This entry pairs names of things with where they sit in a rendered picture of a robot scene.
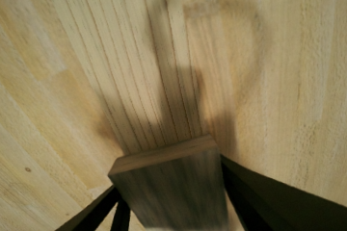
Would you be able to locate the light wooden beam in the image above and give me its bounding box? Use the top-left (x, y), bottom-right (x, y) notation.
top-left (51, 0), bottom-right (206, 155)

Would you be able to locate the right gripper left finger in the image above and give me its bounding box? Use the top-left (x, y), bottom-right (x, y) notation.
top-left (55, 185), bottom-right (131, 231)

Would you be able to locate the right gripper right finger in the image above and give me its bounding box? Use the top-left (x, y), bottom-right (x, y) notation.
top-left (220, 154), bottom-right (347, 231)

